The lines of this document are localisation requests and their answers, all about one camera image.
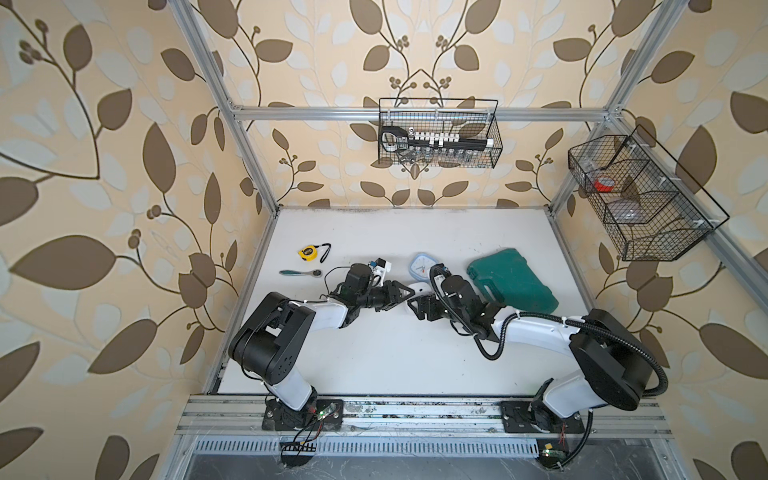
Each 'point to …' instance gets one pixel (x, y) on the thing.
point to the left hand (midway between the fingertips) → (408, 292)
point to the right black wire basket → (654, 209)
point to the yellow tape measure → (310, 252)
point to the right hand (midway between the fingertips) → (419, 299)
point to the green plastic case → (506, 278)
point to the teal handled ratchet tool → (315, 272)
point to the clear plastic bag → (624, 210)
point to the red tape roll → (604, 184)
